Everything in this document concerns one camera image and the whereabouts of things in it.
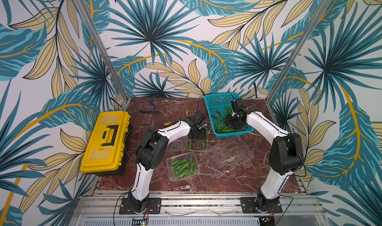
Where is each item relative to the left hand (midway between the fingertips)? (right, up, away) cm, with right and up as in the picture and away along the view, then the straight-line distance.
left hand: (202, 137), depth 94 cm
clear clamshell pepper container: (-2, -5, +1) cm, 6 cm away
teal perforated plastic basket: (+15, +20, +21) cm, 33 cm away
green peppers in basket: (+14, +6, +9) cm, 18 cm away
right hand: (+16, +9, -1) cm, 18 cm away
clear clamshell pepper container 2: (-11, -14, -11) cm, 21 cm away
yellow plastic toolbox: (-49, +1, -16) cm, 52 cm away
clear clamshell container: (+13, -9, -6) cm, 17 cm away
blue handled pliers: (-36, +17, +16) cm, 43 cm away
